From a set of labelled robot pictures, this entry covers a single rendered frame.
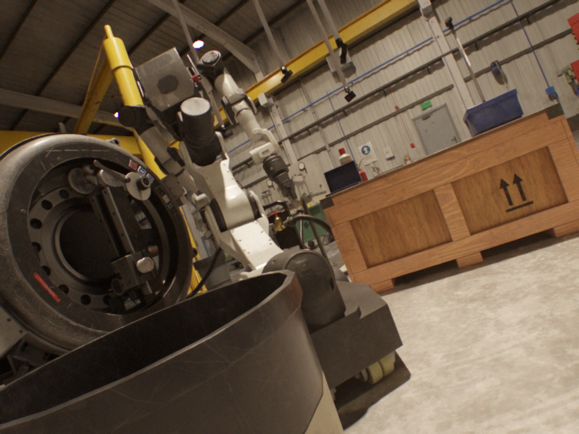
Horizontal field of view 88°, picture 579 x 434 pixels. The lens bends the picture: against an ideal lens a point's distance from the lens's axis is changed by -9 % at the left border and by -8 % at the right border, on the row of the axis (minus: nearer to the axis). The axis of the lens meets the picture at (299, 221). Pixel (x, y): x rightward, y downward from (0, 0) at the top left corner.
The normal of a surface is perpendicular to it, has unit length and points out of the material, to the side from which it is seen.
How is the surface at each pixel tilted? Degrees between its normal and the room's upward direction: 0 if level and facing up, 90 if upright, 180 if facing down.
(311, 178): 90
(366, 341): 90
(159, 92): 79
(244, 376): 93
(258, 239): 37
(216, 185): 56
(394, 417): 0
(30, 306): 102
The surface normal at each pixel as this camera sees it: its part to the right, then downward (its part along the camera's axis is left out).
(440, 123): -0.43, 0.17
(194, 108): 0.11, -0.54
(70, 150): 0.87, -0.34
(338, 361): 0.31, -0.13
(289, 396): 0.74, -0.24
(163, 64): -0.15, -0.41
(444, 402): -0.37, -0.93
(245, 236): -0.11, -0.82
